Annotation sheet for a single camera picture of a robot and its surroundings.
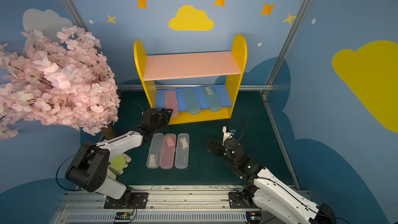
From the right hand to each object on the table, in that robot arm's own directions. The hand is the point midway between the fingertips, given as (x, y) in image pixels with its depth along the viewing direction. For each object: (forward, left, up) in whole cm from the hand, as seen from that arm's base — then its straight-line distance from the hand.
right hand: (215, 138), depth 78 cm
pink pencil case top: (-4, +27, -17) cm, 32 cm away
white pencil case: (-4, +34, -15) cm, 37 cm away
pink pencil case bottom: (+24, +28, -1) cm, 37 cm away
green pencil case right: (+30, +2, -2) cm, 30 cm away
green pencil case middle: (+24, +14, -2) cm, 28 cm away
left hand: (+16, +25, +1) cm, 30 cm away
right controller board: (-31, -20, -19) cm, 41 cm away
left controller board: (-34, +42, -17) cm, 57 cm away
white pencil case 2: (-3, +18, -16) cm, 25 cm away
